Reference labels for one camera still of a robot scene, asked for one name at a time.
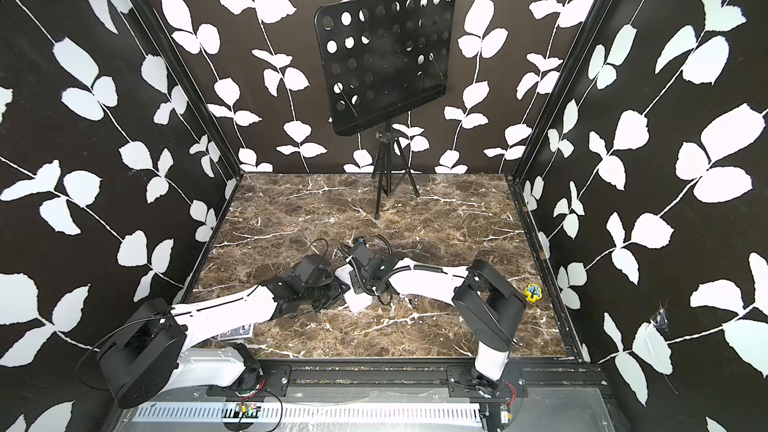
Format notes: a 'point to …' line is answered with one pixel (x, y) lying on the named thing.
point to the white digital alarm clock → (355, 302)
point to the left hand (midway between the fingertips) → (353, 287)
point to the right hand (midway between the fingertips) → (355, 275)
